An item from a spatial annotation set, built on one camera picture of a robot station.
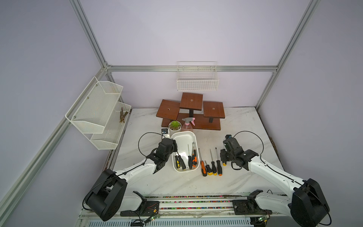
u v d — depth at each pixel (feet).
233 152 2.12
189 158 2.89
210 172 2.75
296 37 2.57
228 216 2.38
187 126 3.20
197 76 3.10
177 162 2.87
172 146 2.22
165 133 2.45
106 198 1.36
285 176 1.52
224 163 2.74
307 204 1.33
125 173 1.54
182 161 2.88
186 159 2.91
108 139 2.95
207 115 3.18
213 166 2.89
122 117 3.17
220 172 2.75
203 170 2.78
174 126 3.21
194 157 2.88
